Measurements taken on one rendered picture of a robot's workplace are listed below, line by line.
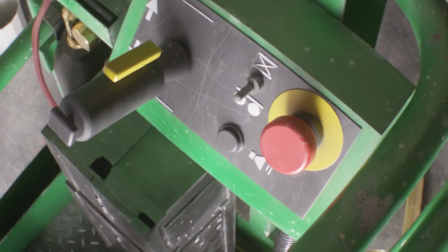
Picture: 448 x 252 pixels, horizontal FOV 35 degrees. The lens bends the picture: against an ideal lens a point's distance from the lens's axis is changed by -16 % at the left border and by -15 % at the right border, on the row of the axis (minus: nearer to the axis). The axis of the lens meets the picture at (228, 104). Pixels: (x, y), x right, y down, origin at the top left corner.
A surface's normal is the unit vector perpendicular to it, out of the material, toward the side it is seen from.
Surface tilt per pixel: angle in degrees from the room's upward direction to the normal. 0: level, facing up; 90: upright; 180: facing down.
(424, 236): 27
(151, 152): 0
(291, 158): 58
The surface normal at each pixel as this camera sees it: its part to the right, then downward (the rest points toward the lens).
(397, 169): 0.11, -0.30
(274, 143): -0.56, 0.37
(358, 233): 0.33, -0.07
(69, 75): -0.36, 0.50
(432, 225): -0.35, -0.63
